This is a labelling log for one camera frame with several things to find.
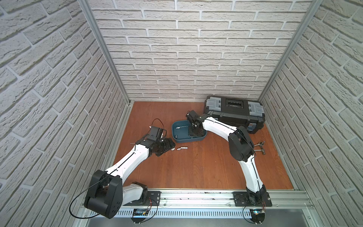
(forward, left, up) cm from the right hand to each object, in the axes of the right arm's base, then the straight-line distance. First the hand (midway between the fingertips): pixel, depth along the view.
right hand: (194, 132), depth 98 cm
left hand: (-12, +15, +7) cm, 20 cm away
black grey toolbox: (+6, -29, +14) cm, 32 cm away
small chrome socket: (-11, +12, -1) cm, 16 cm away
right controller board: (-50, -28, -3) cm, 57 cm away
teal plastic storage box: (+3, +10, -1) cm, 11 cm away
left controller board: (-46, +33, -4) cm, 57 cm away
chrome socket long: (-11, +8, -1) cm, 13 cm away
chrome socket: (+5, +11, 0) cm, 12 cm away
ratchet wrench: (-11, -45, -3) cm, 46 cm away
